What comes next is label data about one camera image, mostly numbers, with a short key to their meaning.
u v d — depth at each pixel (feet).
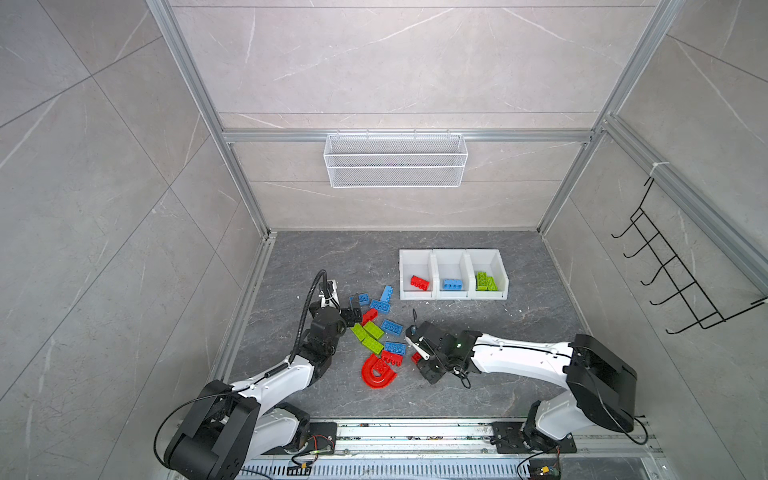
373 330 2.98
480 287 3.29
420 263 3.55
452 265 3.55
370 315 3.11
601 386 1.40
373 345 2.89
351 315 2.58
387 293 3.22
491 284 3.35
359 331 3.02
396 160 3.30
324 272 2.19
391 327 3.02
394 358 2.77
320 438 2.41
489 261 3.51
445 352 2.11
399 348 2.89
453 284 3.31
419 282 3.31
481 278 3.31
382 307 3.13
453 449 2.39
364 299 3.22
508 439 2.39
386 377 2.72
